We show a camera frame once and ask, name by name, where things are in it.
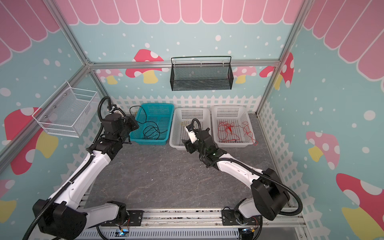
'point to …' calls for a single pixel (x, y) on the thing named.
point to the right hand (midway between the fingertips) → (186, 137)
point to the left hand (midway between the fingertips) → (135, 119)
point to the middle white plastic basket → (182, 117)
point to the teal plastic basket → (154, 120)
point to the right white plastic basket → (237, 114)
